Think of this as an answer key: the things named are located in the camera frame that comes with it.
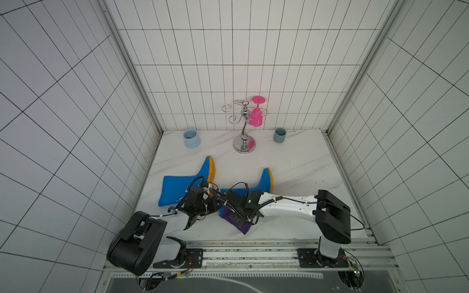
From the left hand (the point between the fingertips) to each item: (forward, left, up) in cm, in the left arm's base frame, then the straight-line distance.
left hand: (221, 205), depth 88 cm
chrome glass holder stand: (+40, -13, 0) cm, 42 cm away
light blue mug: (+39, +20, +6) cm, 44 cm away
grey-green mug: (+42, -34, +7) cm, 54 cm away
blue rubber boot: (+9, -22, +6) cm, 25 cm away
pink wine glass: (+51, -19, +15) cm, 56 cm away
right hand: (-3, -7, +3) cm, 9 cm away
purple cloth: (-5, -3, +5) cm, 8 cm away
